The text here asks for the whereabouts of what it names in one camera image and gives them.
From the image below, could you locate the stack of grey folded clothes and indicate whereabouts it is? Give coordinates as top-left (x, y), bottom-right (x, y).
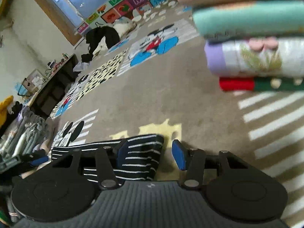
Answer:
top-left (0, 95), bottom-right (54, 162)

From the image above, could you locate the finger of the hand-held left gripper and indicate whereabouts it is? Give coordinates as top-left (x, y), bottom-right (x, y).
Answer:
top-left (20, 153), bottom-right (51, 169)

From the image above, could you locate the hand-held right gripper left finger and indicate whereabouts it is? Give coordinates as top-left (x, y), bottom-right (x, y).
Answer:
top-left (51, 140), bottom-right (130, 190)

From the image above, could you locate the stack of pastel folded clothes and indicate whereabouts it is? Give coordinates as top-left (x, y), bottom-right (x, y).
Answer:
top-left (176, 0), bottom-right (304, 93)

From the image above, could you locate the dark side table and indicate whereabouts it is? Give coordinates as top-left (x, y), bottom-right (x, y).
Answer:
top-left (31, 53), bottom-right (79, 119)

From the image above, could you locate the clear box with black frame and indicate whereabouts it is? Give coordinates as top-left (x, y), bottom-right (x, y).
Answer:
top-left (18, 69), bottom-right (45, 98)

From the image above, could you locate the black white striped shirt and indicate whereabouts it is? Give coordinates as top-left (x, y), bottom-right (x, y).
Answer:
top-left (51, 134), bottom-right (165, 183)

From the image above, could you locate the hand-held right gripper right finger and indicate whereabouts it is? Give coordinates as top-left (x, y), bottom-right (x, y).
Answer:
top-left (171, 140), bottom-right (250, 188)

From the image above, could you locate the cartoon mouse printed blanket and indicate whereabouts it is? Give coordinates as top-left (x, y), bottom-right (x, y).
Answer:
top-left (49, 0), bottom-right (304, 228)

